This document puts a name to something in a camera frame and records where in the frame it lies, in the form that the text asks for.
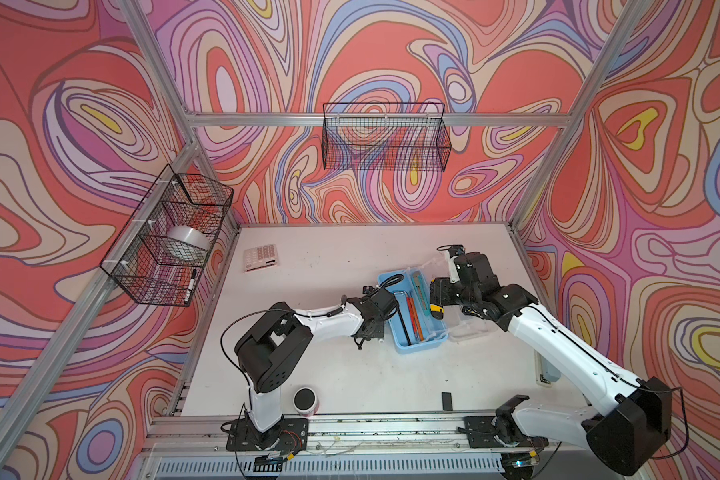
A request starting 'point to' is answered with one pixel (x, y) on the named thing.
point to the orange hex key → (417, 319)
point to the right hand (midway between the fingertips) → (441, 292)
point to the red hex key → (412, 317)
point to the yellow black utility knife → (436, 311)
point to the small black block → (447, 403)
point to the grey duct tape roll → (189, 244)
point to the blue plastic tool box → (410, 325)
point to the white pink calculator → (260, 257)
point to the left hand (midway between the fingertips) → (377, 327)
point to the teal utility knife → (421, 290)
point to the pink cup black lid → (305, 401)
